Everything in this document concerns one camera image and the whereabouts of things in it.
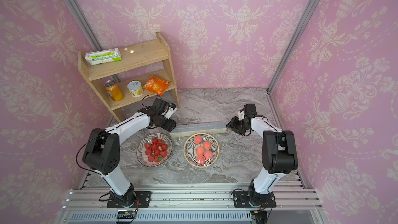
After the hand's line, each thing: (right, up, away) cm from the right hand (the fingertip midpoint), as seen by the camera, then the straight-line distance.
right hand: (230, 126), depth 95 cm
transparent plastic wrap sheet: (-45, -12, -7) cm, 47 cm away
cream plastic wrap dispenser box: (-20, -1, -2) cm, 20 cm away
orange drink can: (-64, +20, -13) cm, 68 cm away
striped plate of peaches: (-18, -13, -8) cm, 23 cm away
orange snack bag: (-43, +24, -7) cm, 50 cm away
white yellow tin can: (-54, +22, -9) cm, 60 cm away
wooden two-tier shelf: (-60, +37, +18) cm, 73 cm away
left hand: (-37, +1, 0) cm, 37 cm away
